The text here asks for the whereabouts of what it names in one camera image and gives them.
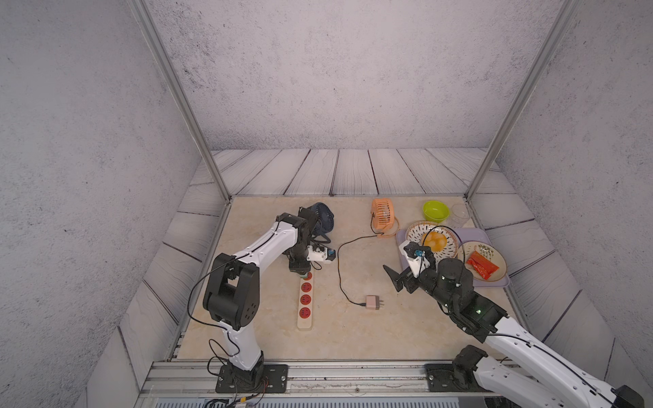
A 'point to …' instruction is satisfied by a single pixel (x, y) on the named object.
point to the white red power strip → (305, 301)
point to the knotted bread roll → (435, 240)
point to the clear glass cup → (460, 212)
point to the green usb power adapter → (304, 276)
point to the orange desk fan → (385, 223)
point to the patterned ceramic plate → (417, 230)
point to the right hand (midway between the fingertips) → (400, 255)
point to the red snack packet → (482, 265)
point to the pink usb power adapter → (372, 302)
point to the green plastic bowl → (435, 211)
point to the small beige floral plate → (487, 250)
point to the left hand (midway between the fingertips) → (304, 262)
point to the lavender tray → (401, 238)
